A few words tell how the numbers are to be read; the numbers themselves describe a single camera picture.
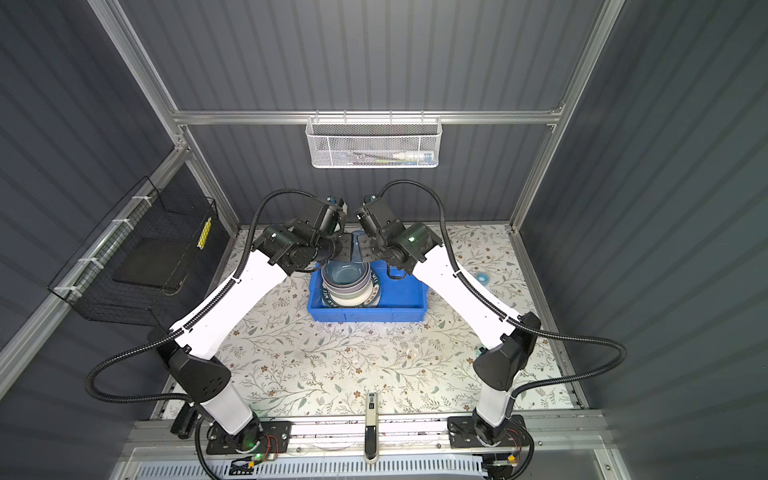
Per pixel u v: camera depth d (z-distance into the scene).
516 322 0.43
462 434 0.73
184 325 0.43
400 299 0.99
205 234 0.83
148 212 0.77
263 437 0.72
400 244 0.49
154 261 0.77
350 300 0.93
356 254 0.67
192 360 0.42
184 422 0.74
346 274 0.96
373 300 0.94
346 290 0.88
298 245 0.50
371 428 0.72
